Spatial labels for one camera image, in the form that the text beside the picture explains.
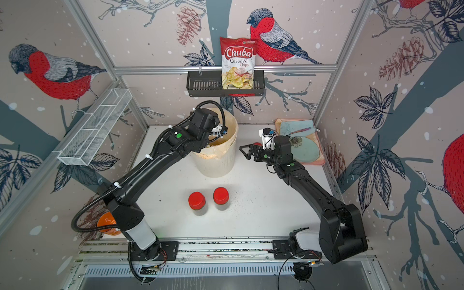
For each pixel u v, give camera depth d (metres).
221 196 0.78
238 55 0.83
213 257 0.73
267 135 0.72
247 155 0.71
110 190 0.42
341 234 0.41
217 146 0.73
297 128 1.18
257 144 1.09
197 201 0.75
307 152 1.04
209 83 0.95
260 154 0.71
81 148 0.71
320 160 1.01
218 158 0.76
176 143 0.48
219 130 0.66
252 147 0.70
